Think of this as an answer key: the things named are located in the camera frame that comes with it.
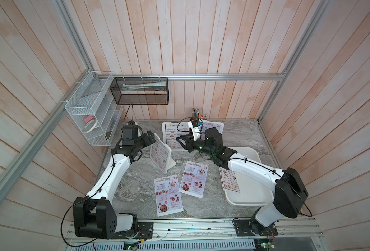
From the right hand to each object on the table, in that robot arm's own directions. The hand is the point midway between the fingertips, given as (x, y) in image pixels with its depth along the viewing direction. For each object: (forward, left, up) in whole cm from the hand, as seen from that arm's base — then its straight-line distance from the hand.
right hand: (177, 138), depth 76 cm
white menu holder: (+1, +6, -27) cm, 27 cm away
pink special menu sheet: (-21, +5, -27) cm, 34 cm away
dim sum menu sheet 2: (-12, -28, -23) cm, 38 cm away
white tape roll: (+3, +46, +2) cm, 46 cm away
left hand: (+4, +17, -6) cm, 18 cm away
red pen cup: (+29, -10, -10) cm, 32 cm away
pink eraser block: (+10, +48, +3) cm, 49 cm away
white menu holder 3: (+17, -17, -8) cm, 25 cm away
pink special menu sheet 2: (-9, -9, -27) cm, 30 cm away
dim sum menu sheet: (0, +11, -15) cm, 19 cm away
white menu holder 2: (+13, +10, -14) cm, 21 cm away
